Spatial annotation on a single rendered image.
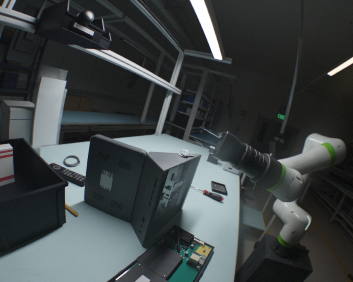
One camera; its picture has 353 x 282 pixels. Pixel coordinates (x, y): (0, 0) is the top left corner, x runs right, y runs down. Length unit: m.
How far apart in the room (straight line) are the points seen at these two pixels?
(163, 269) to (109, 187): 0.24
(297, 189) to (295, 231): 0.43
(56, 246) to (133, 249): 0.18
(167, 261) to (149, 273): 0.06
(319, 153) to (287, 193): 0.32
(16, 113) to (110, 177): 0.38
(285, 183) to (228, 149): 0.20
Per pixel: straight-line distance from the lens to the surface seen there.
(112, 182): 0.44
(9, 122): 0.62
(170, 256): 0.40
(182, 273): 0.40
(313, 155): 0.79
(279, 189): 0.53
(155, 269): 0.37
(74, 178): 0.61
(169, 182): 0.40
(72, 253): 0.40
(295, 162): 0.72
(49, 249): 0.41
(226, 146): 0.44
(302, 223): 0.92
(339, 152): 0.90
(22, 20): 0.72
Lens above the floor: 1.32
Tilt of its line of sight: 11 degrees down
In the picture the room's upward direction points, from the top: 17 degrees clockwise
